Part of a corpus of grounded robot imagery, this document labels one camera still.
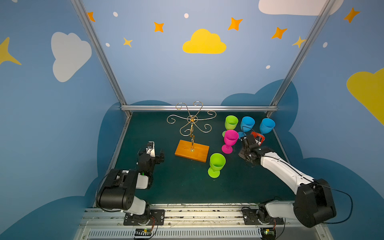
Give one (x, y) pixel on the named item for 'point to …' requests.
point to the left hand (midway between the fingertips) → (153, 148)
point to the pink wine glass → (231, 137)
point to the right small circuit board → (268, 233)
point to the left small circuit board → (143, 232)
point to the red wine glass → (259, 139)
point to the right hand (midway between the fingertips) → (246, 151)
